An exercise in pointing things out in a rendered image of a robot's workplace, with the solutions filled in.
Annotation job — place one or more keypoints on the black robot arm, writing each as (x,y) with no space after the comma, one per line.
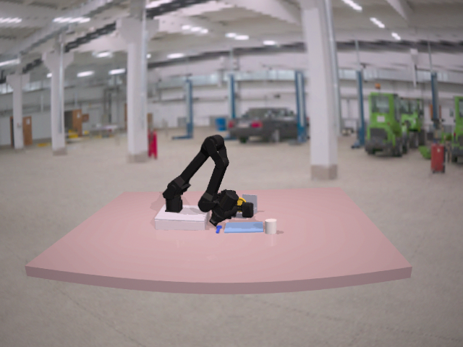
(226,199)

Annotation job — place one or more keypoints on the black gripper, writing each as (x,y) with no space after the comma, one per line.
(247,209)

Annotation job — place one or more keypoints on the white cylinder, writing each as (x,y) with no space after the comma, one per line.
(270,225)

